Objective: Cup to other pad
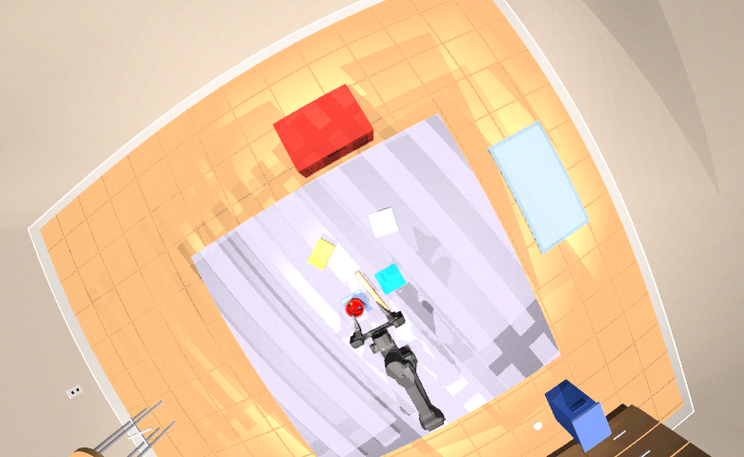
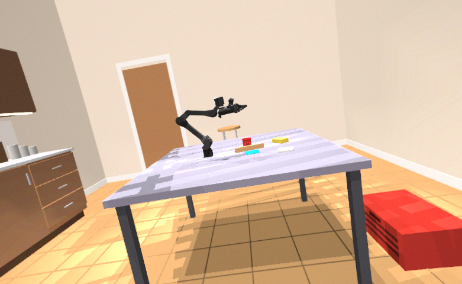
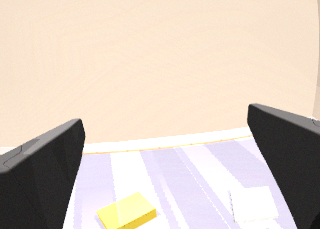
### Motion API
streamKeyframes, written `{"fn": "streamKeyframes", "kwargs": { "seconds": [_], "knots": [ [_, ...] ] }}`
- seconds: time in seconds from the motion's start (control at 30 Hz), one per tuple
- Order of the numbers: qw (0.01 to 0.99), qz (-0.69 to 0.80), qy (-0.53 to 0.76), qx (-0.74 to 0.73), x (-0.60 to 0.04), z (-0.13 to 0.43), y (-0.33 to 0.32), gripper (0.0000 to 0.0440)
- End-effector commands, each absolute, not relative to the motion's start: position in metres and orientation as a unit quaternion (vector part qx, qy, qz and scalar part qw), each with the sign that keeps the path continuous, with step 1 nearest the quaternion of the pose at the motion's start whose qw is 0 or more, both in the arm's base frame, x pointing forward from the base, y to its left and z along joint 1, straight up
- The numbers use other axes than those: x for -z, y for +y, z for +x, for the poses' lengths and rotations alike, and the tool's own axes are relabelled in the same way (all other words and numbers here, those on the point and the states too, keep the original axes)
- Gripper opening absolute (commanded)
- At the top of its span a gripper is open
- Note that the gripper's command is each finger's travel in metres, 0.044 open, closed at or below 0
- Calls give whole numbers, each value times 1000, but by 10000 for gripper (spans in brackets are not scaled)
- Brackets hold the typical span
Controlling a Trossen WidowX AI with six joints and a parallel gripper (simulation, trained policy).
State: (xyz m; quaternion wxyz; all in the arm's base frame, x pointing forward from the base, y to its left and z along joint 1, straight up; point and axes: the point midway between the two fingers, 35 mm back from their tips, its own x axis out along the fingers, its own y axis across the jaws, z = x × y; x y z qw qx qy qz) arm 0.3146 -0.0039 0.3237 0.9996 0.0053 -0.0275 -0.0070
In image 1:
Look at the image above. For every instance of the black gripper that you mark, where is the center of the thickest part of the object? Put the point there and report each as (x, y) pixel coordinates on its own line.
(395, 319)

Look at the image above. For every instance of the yellow rectangular block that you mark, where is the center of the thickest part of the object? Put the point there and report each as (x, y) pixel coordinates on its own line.
(321, 254)

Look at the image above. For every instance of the red cup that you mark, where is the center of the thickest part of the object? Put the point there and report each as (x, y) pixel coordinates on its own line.
(353, 308)

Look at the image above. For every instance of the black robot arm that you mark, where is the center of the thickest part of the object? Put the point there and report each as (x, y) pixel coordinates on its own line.
(400, 364)

